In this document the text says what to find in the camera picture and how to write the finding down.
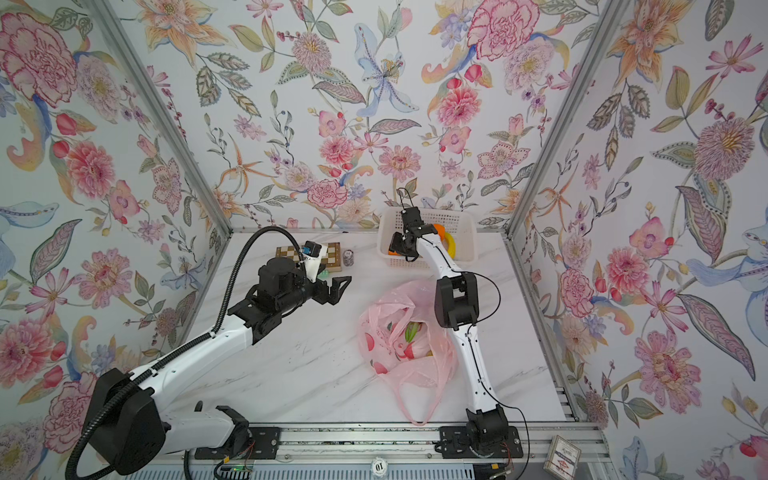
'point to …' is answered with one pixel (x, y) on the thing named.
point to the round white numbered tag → (379, 466)
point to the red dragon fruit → (417, 338)
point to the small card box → (562, 458)
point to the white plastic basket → (460, 223)
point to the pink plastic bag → (403, 337)
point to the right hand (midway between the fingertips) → (395, 243)
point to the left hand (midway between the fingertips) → (342, 271)
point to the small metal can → (348, 258)
